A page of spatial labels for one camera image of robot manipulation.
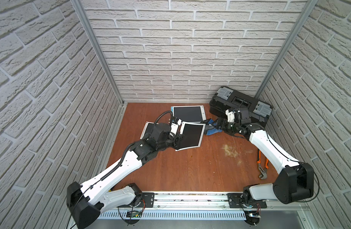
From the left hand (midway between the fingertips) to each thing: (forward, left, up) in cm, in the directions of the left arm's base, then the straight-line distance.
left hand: (185, 134), depth 71 cm
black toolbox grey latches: (+35, -31, -7) cm, 47 cm away
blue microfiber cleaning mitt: (+16, -22, -20) cm, 34 cm away
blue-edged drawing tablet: (+36, -11, -25) cm, 45 cm away
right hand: (+11, -21, -7) cm, 25 cm away
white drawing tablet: (+2, -3, -4) cm, 5 cm away
